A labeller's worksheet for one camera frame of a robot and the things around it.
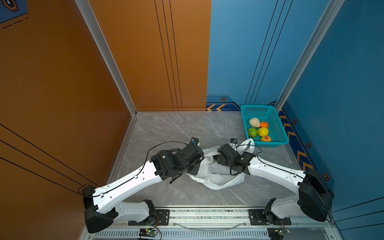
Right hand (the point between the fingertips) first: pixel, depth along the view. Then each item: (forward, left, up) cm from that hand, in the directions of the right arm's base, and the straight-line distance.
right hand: (224, 158), depth 86 cm
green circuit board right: (-34, -23, -8) cm, 42 cm away
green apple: (+20, -21, -1) cm, 29 cm away
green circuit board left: (-35, +39, -9) cm, 53 cm away
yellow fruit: (+22, -29, -3) cm, 36 cm away
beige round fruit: (+29, -25, -1) cm, 38 cm away
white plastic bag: (-10, +9, +1) cm, 13 cm away
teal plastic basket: (+22, -39, -3) cm, 45 cm away
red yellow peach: (+16, -29, -3) cm, 34 cm away
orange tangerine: (+28, -32, -3) cm, 43 cm away
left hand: (-9, +15, +14) cm, 23 cm away
